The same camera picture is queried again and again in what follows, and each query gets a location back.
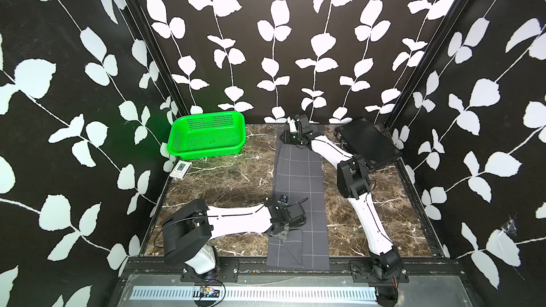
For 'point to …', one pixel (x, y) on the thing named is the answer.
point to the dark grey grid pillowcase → (298, 177)
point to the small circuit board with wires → (207, 291)
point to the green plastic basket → (207, 135)
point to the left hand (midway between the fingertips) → (280, 227)
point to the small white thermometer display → (180, 169)
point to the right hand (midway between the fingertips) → (279, 133)
